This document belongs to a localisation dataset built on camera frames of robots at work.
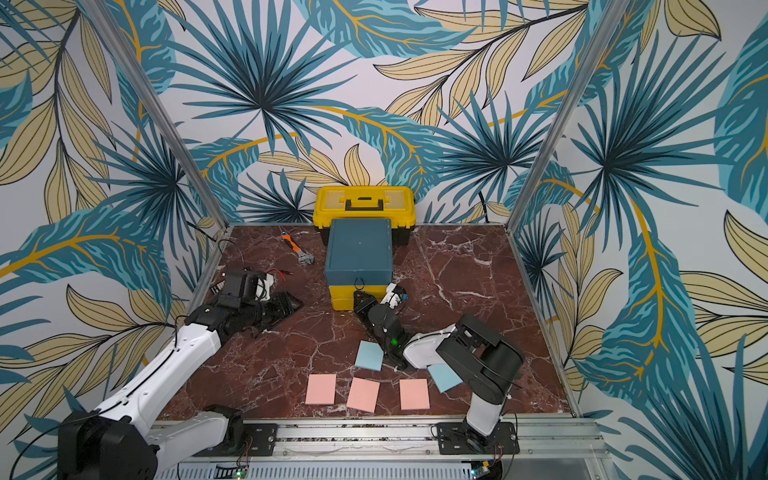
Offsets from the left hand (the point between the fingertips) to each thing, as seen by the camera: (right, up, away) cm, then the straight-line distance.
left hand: (297, 311), depth 80 cm
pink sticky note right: (+32, -22, 0) cm, 39 cm away
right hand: (+14, +4, +6) cm, 16 cm away
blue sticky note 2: (+40, -19, +3) cm, 45 cm away
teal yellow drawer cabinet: (+16, +14, +2) cm, 22 cm away
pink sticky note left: (+6, -22, +1) cm, 23 cm away
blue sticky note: (+19, -14, +8) cm, 25 cm away
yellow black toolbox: (+17, +34, +24) cm, 45 cm away
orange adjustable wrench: (-6, +14, +29) cm, 33 cm away
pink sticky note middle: (+18, -22, 0) cm, 29 cm away
